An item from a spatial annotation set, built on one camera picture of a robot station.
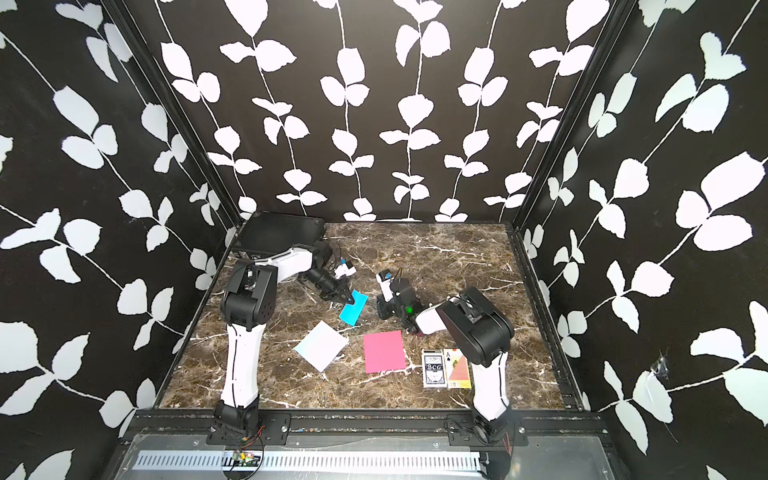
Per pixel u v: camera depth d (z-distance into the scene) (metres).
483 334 0.51
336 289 0.88
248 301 0.60
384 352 0.88
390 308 0.87
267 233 1.23
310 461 0.70
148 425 0.75
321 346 0.89
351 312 0.95
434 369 0.82
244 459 0.70
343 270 0.98
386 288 0.85
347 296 0.96
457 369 0.83
